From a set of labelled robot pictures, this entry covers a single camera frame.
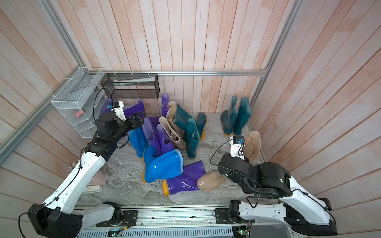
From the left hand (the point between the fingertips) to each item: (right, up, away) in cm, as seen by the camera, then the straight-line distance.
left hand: (140, 116), depth 73 cm
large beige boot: (+35, -33, 0) cm, 48 cm away
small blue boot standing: (-4, -13, +9) cm, 16 cm away
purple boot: (-27, +5, +16) cm, 32 cm away
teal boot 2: (+57, +1, +14) cm, 59 cm away
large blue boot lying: (+13, -25, +2) cm, 29 cm away
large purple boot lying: (+23, -37, +10) cm, 45 cm away
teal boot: (+19, 0, +19) cm, 27 cm away
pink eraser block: (-38, +2, +9) cm, 39 cm away
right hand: (+38, -18, -12) cm, 43 cm away
